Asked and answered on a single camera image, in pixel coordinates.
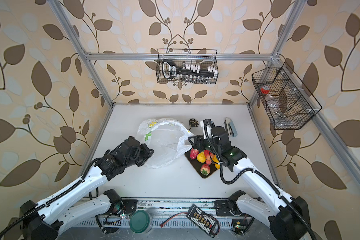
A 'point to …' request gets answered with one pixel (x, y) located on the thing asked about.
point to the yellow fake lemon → (201, 157)
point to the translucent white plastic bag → (168, 138)
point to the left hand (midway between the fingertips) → (157, 149)
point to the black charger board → (202, 220)
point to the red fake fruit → (194, 153)
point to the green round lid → (139, 221)
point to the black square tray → (197, 165)
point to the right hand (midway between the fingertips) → (194, 138)
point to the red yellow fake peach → (205, 169)
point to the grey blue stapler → (229, 126)
